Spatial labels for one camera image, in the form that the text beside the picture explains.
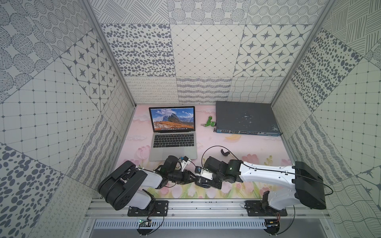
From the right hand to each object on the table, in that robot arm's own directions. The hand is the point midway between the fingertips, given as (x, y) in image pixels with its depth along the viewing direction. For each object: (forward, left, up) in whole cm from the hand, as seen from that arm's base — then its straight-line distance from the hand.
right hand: (211, 178), depth 79 cm
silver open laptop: (+31, +24, -2) cm, 39 cm away
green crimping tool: (+40, -1, -2) cm, 40 cm away
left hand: (+1, +9, -2) cm, 9 cm away
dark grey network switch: (+44, -33, 0) cm, 55 cm away
